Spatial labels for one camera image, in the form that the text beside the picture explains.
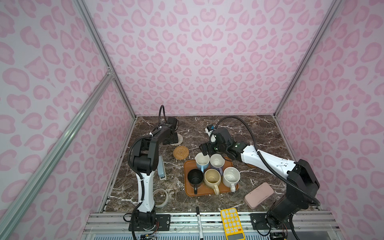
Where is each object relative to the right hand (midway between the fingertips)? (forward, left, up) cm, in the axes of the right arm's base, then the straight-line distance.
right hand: (206, 143), depth 83 cm
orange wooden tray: (-3, -14, -16) cm, 22 cm away
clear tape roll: (-25, +25, -17) cm, 39 cm away
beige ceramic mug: (-14, -4, -15) cm, 21 cm away
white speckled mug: (-13, -15, -15) cm, 25 cm away
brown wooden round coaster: (-21, -17, +16) cm, 31 cm away
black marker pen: (-36, +3, -15) cm, 39 cm away
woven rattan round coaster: (+3, +16, -16) cm, 23 cm away
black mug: (-16, +6, -8) cm, 19 cm away
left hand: (+13, +23, -14) cm, 30 cm away
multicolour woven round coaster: (+12, +18, -16) cm, 27 cm away
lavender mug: (-4, -7, -13) cm, 15 cm away
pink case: (-22, -29, -16) cm, 40 cm away
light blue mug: (-5, +2, -13) cm, 14 cm away
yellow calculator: (-38, -13, -15) cm, 43 cm away
